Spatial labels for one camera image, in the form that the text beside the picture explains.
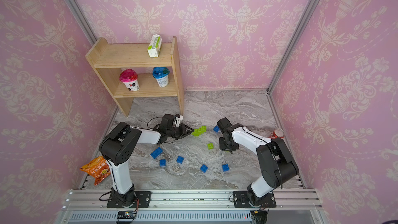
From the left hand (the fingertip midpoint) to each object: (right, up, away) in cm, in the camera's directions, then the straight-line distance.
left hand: (193, 132), depth 94 cm
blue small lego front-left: (-16, -15, -9) cm, 24 cm away
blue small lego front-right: (+18, -17, -11) cm, 27 cm away
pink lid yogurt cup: (-34, +32, -10) cm, 48 cm away
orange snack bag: (-48, -16, -15) cm, 53 cm away
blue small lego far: (+14, +1, +4) cm, 15 cm away
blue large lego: (-21, -11, -5) cm, 24 cm away
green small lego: (+10, -7, -4) cm, 13 cm away
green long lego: (+6, +2, -3) cm, 7 cm away
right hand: (+20, -8, -4) cm, 22 cm away
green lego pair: (+2, 0, -1) cm, 2 cm away
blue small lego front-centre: (+6, -17, -11) cm, 22 cm away
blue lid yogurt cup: (-18, +34, -7) cm, 39 cm away
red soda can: (+47, +1, -9) cm, 48 cm away
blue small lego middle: (-7, -14, -9) cm, 18 cm away
